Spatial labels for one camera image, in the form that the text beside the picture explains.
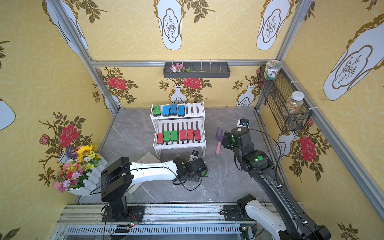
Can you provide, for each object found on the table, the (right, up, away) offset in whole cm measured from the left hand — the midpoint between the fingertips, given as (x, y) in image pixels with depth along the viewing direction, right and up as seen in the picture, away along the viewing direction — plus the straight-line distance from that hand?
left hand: (191, 169), depth 86 cm
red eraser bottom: (-5, +19, +4) cm, 20 cm away
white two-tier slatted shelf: (-8, +25, +9) cm, 28 cm away
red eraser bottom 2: (-1, +20, +3) cm, 20 cm away
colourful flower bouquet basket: (-53, +4, -14) cm, 55 cm away
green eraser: (-19, +34, -5) cm, 39 cm away
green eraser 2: (+6, +5, -19) cm, 21 cm away
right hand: (+21, +21, -12) cm, 32 cm away
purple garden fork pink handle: (+20, +16, +18) cm, 31 cm away
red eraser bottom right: (+4, +20, +2) cm, 20 cm away
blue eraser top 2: (-9, +34, -5) cm, 36 cm away
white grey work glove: (-27, +5, +7) cm, 28 cm away
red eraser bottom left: (-18, +18, 0) cm, 25 cm away
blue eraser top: (-13, +34, -5) cm, 36 cm away
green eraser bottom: (-14, +19, +2) cm, 24 cm away
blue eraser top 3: (-5, +34, -5) cm, 34 cm away
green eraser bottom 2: (-10, +19, +3) cm, 22 cm away
